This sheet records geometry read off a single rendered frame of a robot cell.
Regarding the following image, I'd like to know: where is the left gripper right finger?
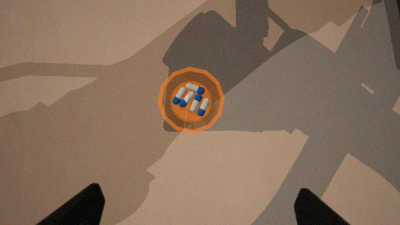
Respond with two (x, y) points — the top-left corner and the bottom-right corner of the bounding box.
(294, 188), (350, 225)

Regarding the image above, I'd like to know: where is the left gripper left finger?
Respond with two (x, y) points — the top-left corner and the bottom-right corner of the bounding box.
(36, 183), (105, 225)

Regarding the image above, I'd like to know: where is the blue and white capsule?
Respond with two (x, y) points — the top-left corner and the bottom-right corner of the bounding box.
(190, 94), (203, 113)
(172, 87), (187, 105)
(186, 83), (205, 94)
(179, 91), (195, 108)
(197, 98), (210, 116)

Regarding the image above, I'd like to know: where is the orange pill bottle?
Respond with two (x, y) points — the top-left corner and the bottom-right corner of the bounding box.
(157, 67), (225, 134)

